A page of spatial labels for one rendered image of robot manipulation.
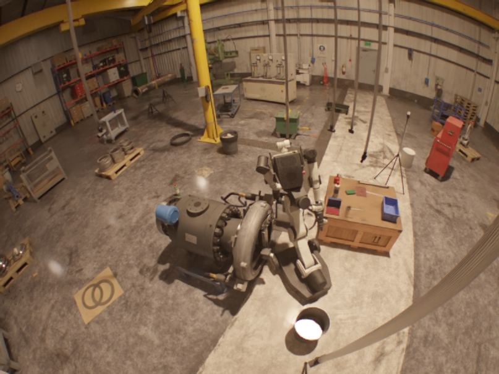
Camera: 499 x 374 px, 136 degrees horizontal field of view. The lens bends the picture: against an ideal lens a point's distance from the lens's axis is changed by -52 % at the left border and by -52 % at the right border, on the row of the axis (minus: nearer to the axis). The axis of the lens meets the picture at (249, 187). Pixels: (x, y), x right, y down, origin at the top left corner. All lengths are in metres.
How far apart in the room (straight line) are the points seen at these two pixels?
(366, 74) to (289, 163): 10.29
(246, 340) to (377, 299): 1.46
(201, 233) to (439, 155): 4.41
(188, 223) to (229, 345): 1.27
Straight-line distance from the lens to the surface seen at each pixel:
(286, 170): 1.73
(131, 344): 2.65
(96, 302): 3.13
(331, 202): 2.52
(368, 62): 11.64
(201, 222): 1.88
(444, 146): 4.63
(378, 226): 2.52
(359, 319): 2.43
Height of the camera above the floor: 2.19
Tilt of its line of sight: 39 degrees down
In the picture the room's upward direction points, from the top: 6 degrees counter-clockwise
